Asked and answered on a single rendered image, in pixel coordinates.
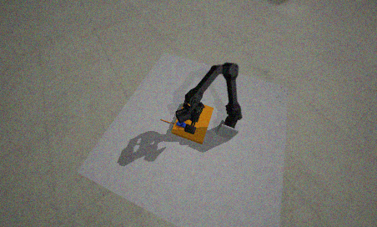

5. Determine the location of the orange flat deck plate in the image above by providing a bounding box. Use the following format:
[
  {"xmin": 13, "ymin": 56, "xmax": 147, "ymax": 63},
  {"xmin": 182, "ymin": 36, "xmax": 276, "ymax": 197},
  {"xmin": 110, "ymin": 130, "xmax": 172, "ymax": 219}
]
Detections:
[{"xmin": 171, "ymin": 105, "xmax": 214, "ymax": 144}]

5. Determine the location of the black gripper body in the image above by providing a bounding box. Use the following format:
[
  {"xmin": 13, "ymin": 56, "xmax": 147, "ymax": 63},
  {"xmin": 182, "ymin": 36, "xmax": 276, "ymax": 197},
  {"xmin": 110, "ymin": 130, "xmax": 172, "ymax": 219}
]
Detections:
[{"xmin": 184, "ymin": 115, "xmax": 200, "ymax": 134}]

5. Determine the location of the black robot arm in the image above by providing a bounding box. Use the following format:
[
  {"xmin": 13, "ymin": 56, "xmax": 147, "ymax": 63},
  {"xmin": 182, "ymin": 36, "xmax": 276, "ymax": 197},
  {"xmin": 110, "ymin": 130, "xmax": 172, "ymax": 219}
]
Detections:
[{"xmin": 176, "ymin": 62, "xmax": 243, "ymax": 129}]

